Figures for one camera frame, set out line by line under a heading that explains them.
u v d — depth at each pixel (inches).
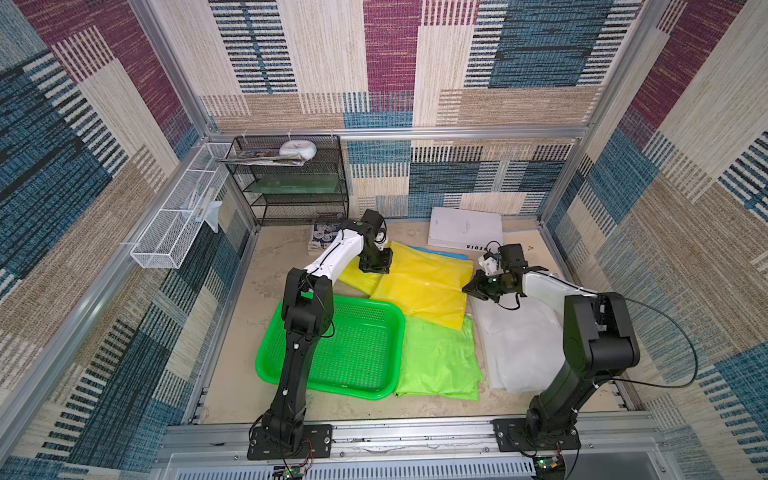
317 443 28.8
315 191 37.0
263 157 36.8
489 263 35.9
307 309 24.1
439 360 32.7
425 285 37.9
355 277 39.6
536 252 43.5
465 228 44.1
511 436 28.8
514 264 30.6
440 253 42.1
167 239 35.9
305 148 35.2
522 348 33.7
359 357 34.3
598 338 19.0
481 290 33.4
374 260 34.8
